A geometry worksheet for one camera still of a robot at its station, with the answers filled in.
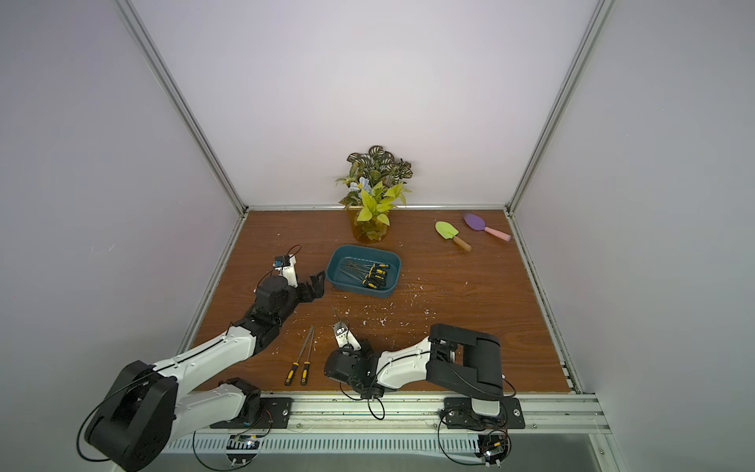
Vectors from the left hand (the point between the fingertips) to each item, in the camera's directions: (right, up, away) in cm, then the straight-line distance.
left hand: (315, 272), depth 86 cm
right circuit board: (+47, -40, -16) cm, 64 cm away
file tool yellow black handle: (+19, 0, +16) cm, 25 cm away
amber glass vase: (+14, +12, +24) cm, 31 cm away
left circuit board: (-15, -43, -14) cm, 47 cm away
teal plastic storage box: (+5, -4, +12) cm, 14 cm away
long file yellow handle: (-5, -28, -7) cm, 29 cm away
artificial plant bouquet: (+18, +29, +11) cm, 36 cm away
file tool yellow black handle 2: (+12, 0, +15) cm, 19 cm away
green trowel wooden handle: (+46, +13, +28) cm, 55 cm away
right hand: (+9, -21, -2) cm, 23 cm away
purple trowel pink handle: (+58, +16, +29) cm, 67 cm away
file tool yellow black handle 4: (-1, -25, -4) cm, 26 cm away
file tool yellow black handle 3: (+17, -3, +11) cm, 21 cm away
